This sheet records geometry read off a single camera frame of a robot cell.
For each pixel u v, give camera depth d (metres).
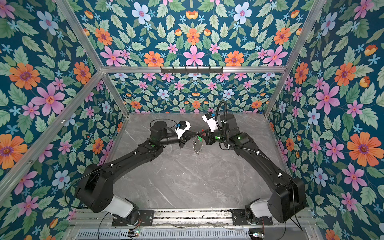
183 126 0.64
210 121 0.67
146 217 0.74
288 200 0.40
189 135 0.72
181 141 0.68
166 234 0.77
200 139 0.76
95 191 0.43
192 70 0.93
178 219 0.75
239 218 0.73
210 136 0.65
